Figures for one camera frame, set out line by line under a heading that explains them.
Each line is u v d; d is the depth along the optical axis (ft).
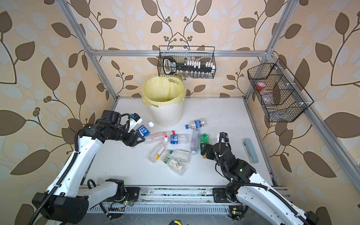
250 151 2.79
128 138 2.06
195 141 2.99
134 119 2.11
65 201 1.20
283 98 2.38
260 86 2.64
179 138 2.97
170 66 2.72
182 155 2.84
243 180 1.61
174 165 2.60
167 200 2.42
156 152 2.93
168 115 2.78
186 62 2.65
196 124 3.24
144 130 2.32
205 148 2.20
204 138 3.15
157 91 3.29
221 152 1.74
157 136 2.99
